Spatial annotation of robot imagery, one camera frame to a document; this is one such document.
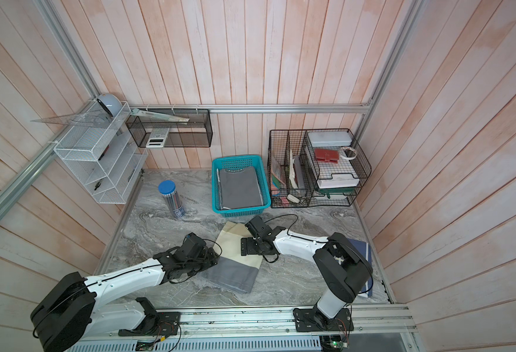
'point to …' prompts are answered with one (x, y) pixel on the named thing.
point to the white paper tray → (343, 174)
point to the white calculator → (157, 138)
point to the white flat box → (332, 138)
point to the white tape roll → (343, 155)
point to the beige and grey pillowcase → (234, 271)
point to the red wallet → (327, 155)
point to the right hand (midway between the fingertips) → (251, 247)
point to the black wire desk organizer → (292, 171)
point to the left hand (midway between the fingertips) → (212, 263)
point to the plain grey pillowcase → (239, 189)
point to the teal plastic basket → (237, 163)
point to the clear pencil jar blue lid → (175, 204)
